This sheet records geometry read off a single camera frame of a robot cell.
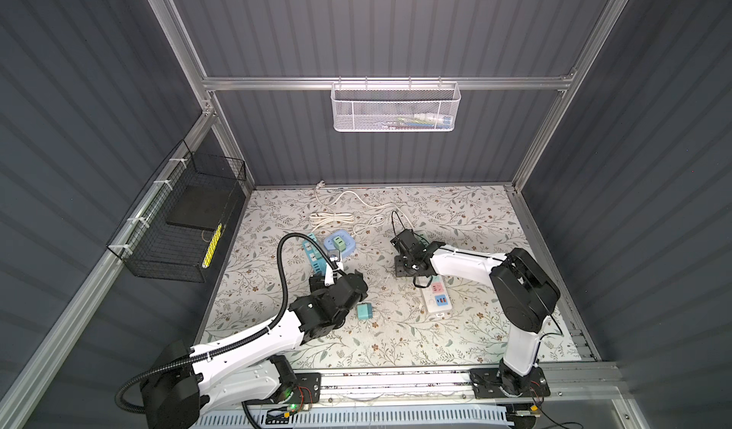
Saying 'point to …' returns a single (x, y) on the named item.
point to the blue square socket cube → (350, 244)
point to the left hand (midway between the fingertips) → (342, 274)
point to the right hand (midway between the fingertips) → (405, 268)
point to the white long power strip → (437, 296)
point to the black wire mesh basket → (174, 230)
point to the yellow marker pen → (212, 246)
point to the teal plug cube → (364, 311)
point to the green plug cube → (339, 243)
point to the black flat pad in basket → (201, 206)
